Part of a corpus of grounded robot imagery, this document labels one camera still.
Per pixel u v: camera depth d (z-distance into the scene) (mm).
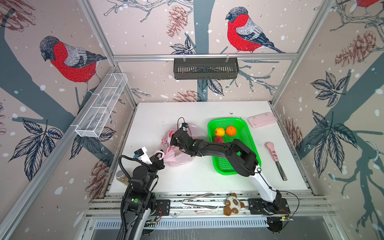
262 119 1080
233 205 723
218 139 923
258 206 734
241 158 560
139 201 560
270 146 928
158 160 681
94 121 708
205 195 773
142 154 665
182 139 728
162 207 730
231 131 973
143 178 560
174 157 787
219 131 971
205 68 1035
